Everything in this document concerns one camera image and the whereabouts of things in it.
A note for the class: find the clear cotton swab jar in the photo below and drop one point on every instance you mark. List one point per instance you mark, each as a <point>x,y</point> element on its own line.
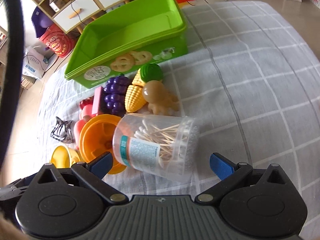
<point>160,145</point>

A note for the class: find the purple toy grapes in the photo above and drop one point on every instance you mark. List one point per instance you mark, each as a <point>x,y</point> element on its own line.
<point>114,94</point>

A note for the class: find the small yellow toy pot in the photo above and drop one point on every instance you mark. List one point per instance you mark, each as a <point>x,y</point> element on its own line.
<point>64,157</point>

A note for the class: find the pink toy block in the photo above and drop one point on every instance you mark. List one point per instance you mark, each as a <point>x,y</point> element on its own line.
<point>96,107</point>

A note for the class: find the green plastic cookie box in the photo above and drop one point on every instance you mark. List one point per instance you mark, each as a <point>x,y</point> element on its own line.
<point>123,40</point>

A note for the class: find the red printed bucket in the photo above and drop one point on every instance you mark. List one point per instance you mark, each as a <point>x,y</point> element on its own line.
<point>59,42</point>

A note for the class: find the beige toy octopus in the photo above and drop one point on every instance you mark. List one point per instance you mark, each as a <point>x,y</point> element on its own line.
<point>160,100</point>

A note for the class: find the white paper bag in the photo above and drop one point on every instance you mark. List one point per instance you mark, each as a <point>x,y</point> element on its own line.
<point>34,63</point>

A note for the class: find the yellow toy corn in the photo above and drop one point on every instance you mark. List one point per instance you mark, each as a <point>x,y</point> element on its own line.
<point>134,99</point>

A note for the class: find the orange toy pot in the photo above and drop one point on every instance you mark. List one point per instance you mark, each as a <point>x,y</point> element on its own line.
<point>96,138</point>

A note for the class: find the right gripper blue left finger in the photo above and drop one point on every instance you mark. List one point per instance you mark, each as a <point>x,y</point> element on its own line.
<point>91,174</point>

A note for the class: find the black white patterned toy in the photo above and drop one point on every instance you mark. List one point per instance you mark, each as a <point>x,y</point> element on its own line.
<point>62,131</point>

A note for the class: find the grey checked tablecloth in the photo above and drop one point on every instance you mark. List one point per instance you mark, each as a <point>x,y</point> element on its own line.
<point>252,84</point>

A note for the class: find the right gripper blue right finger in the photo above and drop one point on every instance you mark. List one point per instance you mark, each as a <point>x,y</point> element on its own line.
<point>231,175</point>

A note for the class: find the pink toy pig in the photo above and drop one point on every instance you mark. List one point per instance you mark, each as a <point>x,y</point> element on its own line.
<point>85,115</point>

